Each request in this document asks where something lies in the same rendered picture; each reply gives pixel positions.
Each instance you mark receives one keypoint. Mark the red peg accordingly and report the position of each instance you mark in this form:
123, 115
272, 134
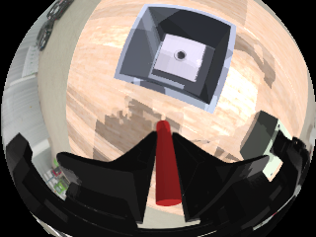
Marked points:
167, 190

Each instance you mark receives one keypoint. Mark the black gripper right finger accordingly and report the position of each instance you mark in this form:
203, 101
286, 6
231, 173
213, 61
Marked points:
205, 178

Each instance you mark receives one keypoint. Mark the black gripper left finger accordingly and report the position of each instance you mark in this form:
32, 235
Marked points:
127, 177

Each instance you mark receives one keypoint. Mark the white square plate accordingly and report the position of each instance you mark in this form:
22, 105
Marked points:
172, 49

